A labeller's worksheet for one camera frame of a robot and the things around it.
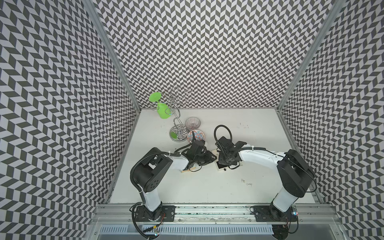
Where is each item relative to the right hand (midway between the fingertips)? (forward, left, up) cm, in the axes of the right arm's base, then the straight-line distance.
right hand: (223, 163), depth 88 cm
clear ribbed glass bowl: (+31, +19, 0) cm, 37 cm away
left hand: (+2, +4, +1) cm, 5 cm away
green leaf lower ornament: (+26, +36, +19) cm, 48 cm away
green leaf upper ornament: (+27, +39, +29) cm, 56 cm away
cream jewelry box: (+5, +4, +3) cm, 7 cm away
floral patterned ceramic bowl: (+20, +15, -1) cm, 25 cm away
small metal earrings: (-11, -12, -2) cm, 17 cm away
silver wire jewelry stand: (+25, +25, +31) cm, 47 cm away
